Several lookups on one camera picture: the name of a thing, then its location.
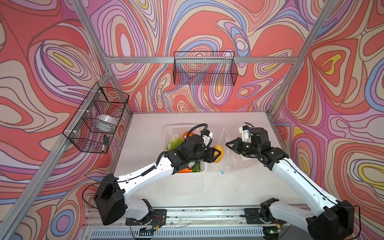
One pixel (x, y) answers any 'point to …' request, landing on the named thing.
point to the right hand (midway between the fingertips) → (226, 147)
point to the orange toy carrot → (186, 170)
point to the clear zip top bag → (231, 162)
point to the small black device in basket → (106, 140)
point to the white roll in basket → (106, 122)
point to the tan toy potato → (220, 157)
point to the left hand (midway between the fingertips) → (220, 152)
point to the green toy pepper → (197, 168)
